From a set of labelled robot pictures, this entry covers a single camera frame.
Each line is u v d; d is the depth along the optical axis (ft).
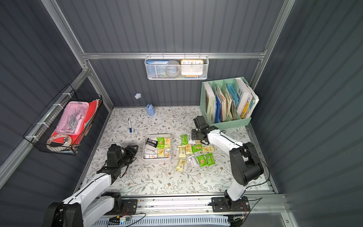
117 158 2.23
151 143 3.17
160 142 3.17
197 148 3.10
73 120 2.37
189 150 3.07
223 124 3.39
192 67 2.91
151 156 2.93
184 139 3.24
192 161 2.91
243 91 3.09
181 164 2.85
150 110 3.62
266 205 2.43
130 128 3.47
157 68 2.84
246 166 1.53
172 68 2.85
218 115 3.21
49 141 2.11
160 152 3.00
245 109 3.33
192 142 3.21
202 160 2.92
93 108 2.54
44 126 2.08
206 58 2.92
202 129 2.35
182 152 3.05
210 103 3.05
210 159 2.93
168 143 3.10
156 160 2.95
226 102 3.06
